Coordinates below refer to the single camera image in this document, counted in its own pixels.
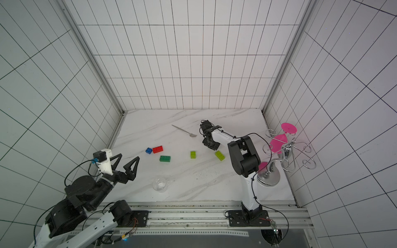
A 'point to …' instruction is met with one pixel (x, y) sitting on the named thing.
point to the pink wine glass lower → (276, 145)
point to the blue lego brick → (149, 150)
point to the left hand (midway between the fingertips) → (130, 159)
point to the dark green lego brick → (165, 158)
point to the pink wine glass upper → (288, 128)
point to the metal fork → (191, 134)
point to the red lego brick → (157, 149)
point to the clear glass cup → (161, 185)
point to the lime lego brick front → (193, 154)
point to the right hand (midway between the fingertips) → (211, 141)
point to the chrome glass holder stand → (270, 176)
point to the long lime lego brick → (220, 156)
